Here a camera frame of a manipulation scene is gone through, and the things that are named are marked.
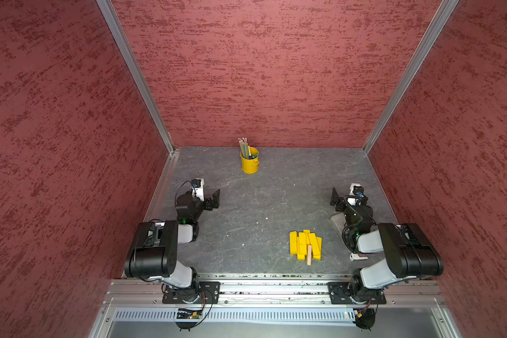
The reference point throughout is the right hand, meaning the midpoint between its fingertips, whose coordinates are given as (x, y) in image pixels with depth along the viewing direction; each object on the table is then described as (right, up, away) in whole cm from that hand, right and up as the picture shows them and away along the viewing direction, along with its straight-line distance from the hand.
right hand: (343, 190), depth 90 cm
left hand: (-60, -1, +3) cm, 60 cm away
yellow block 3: (-15, -22, -7) cm, 27 cm away
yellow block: (-23, -21, -5) cm, 32 cm away
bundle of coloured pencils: (-45, +20, +12) cm, 50 cm away
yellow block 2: (-20, -22, -7) cm, 30 cm away
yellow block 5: (-12, -21, -5) cm, 25 cm away
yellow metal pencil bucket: (-42, +14, +12) cm, 46 cm away
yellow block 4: (-17, -17, -2) cm, 24 cm away
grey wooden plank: (-2, -12, -1) cm, 13 cm away
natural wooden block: (-17, -25, -9) cm, 31 cm away
